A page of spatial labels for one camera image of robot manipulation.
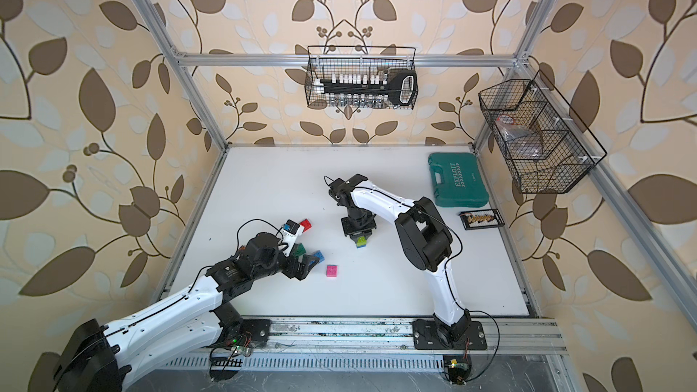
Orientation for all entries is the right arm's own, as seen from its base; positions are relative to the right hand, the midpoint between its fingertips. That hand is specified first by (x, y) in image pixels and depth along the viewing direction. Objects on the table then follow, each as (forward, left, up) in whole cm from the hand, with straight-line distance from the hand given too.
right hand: (359, 238), depth 90 cm
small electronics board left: (-33, +39, -5) cm, 51 cm away
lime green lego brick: (-1, -1, +1) cm, 2 cm away
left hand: (-7, +16, +7) cm, 18 cm away
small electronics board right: (-36, -25, -5) cm, 44 cm away
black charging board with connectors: (+7, -43, -1) cm, 43 cm away
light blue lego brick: (-4, +14, -2) cm, 14 cm away
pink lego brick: (-10, +9, -1) cm, 13 cm away
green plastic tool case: (+21, -38, +2) cm, 44 cm away
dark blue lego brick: (-2, 0, -2) cm, 3 cm away
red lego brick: (+7, +19, -2) cm, 20 cm away
